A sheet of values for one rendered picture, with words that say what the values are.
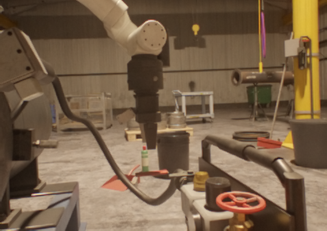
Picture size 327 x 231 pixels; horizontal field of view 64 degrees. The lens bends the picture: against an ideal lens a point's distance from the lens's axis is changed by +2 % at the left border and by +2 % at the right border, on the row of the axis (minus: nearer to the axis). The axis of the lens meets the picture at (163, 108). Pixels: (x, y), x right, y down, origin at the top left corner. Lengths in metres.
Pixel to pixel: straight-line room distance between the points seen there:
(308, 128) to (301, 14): 1.63
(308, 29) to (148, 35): 3.23
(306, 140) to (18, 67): 2.42
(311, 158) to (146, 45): 2.29
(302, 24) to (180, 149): 2.31
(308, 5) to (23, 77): 3.50
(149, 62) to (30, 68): 0.25
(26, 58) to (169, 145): 1.69
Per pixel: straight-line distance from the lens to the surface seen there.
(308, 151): 2.69
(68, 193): 1.35
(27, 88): 0.62
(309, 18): 3.75
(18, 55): 0.63
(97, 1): 0.62
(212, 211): 0.50
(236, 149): 0.52
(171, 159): 2.20
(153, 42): 0.60
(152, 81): 0.60
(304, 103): 3.64
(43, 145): 0.71
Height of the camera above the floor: 0.66
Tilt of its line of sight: 1 degrees down
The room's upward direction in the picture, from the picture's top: 3 degrees counter-clockwise
